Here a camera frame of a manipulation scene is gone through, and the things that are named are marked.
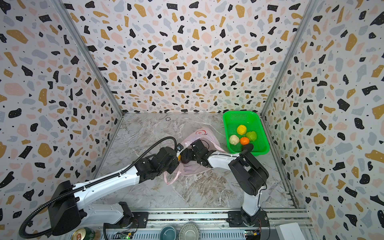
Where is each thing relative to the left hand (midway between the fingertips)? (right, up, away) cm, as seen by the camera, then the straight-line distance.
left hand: (175, 156), depth 80 cm
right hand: (+3, +1, +12) cm, 13 cm away
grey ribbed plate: (+8, -34, -9) cm, 36 cm away
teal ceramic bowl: (-2, -34, -10) cm, 36 cm away
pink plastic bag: (+8, -9, +10) cm, 16 cm away
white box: (+54, -32, -12) cm, 64 cm away
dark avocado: (+45, +2, +16) cm, 48 cm away
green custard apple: (+49, +10, +23) cm, 55 cm away
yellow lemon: (+42, +14, +26) cm, 52 cm away
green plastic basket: (+51, +21, +34) cm, 65 cm away
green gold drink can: (-34, -28, -18) cm, 48 cm away
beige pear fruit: (+36, +7, +20) cm, 41 cm away
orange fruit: (+43, +6, +20) cm, 48 cm away
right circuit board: (+39, -36, -8) cm, 53 cm away
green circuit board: (-22, -36, -10) cm, 43 cm away
